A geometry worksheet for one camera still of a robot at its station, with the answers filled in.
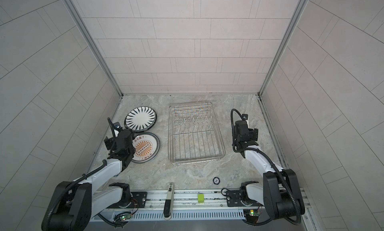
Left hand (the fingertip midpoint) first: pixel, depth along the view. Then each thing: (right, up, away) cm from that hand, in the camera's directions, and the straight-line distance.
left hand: (120, 130), depth 84 cm
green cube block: (+46, -31, -13) cm, 57 cm away
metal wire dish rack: (+42, -5, +9) cm, 43 cm away
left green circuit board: (+12, -35, -19) cm, 42 cm away
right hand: (+73, +2, +5) cm, 73 cm away
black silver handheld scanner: (+32, -32, -20) cm, 49 cm away
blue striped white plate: (+6, +5, +13) cm, 15 cm away
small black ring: (+54, -25, -7) cm, 60 cm away
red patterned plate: (+15, -10, +2) cm, 18 cm away
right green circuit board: (+71, -36, -16) cm, 81 cm away
